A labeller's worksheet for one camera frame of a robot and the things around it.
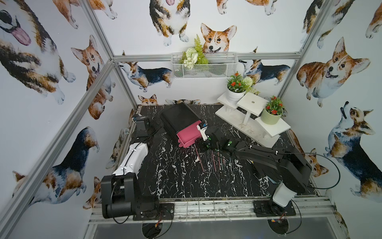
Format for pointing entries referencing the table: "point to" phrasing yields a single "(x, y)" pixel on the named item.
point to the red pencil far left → (199, 159)
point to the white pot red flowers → (237, 86)
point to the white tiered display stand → (246, 116)
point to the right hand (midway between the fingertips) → (195, 140)
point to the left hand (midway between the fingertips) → (155, 119)
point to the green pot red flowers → (272, 113)
